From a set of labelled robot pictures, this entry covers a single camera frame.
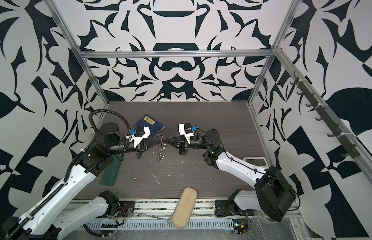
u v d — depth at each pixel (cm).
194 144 61
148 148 60
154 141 60
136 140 56
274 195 41
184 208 72
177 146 61
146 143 56
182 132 54
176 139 60
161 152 62
